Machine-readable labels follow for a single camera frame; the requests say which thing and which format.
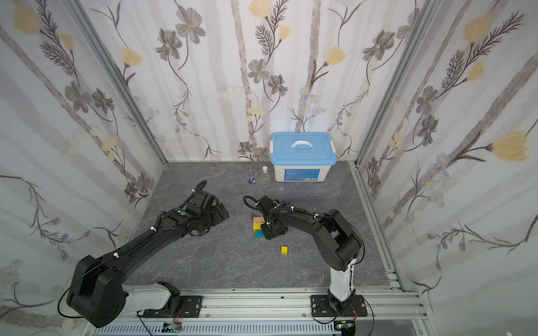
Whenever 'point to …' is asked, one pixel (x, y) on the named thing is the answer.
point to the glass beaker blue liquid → (251, 174)
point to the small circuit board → (168, 327)
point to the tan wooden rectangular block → (258, 220)
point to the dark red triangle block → (253, 215)
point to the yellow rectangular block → (256, 226)
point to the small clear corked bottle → (265, 180)
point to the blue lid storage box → (302, 157)
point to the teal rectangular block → (258, 234)
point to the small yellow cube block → (284, 250)
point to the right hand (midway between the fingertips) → (273, 227)
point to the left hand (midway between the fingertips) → (224, 215)
